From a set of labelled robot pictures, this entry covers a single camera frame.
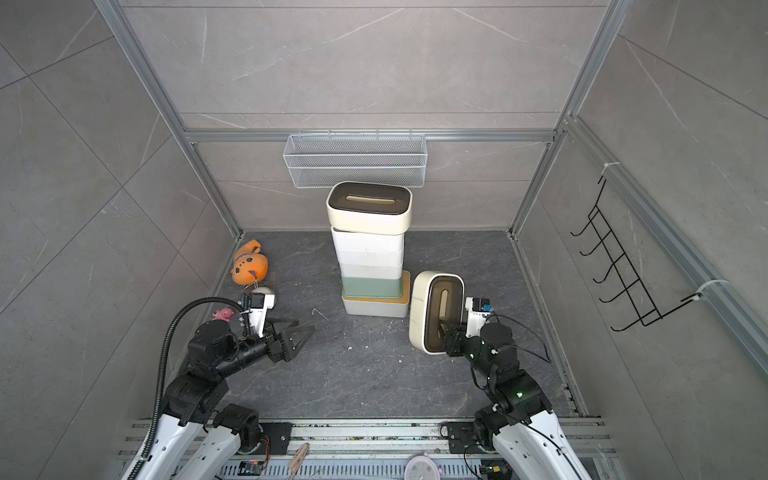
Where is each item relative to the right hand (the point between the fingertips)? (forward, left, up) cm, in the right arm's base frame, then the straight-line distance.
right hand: (449, 322), depth 75 cm
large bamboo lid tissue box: (+11, +18, -11) cm, 24 cm away
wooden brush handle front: (-26, +37, -16) cm, 48 cm away
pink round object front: (-29, +8, -16) cm, 34 cm away
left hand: (-3, +34, +6) cm, 35 cm away
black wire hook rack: (-6, -36, +16) cm, 40 cm away
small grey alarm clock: (+20, +58, -14) cm, 63 cm away
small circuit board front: (-28, +49, -18) cm, 60 cm away
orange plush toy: (+26, +62, -8) cm, 68 cm away
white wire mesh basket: (+55, +39, +13) cm, 69 cm away
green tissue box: (+15, +21, -5) cm, 26 cm away
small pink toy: (+12, +69, -15) cm, 71 cm away
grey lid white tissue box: (+14, +24, +16) cm, 32 cm away
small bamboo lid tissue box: (+13, +21, +5) cm, 25 cm away
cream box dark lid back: (+1, +4, +9) cm, 10 cm away
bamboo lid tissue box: (+13, +23, +11) cm, 28 cm away
